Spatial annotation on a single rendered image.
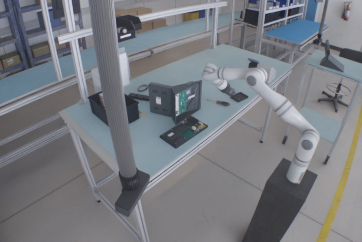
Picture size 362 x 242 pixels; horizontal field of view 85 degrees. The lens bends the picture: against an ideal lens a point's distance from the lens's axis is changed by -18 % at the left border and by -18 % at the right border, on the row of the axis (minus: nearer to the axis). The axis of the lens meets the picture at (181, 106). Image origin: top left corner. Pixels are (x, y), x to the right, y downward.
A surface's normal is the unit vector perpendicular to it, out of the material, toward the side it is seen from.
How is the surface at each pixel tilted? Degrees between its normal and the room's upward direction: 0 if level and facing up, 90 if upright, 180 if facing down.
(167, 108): 90
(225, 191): 0
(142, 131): 0
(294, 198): 90
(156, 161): 0
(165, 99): 90
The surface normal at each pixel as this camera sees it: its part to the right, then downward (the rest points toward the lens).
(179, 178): 0.00, -0.84
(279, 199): -0.68, 0.40
